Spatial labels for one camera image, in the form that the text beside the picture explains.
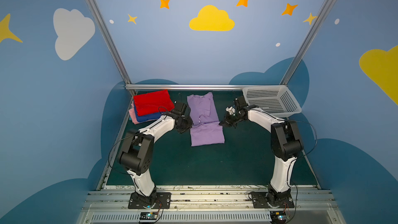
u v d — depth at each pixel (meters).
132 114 1.03
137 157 0.47
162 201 0.74
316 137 0.77
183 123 0.80
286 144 0.53
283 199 0.68
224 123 0.88
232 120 0.86
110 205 0.74
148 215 0.71
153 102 1.08
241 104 0.80
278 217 0.71
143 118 0.98
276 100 1.19
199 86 1.19
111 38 0.89
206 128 0.95
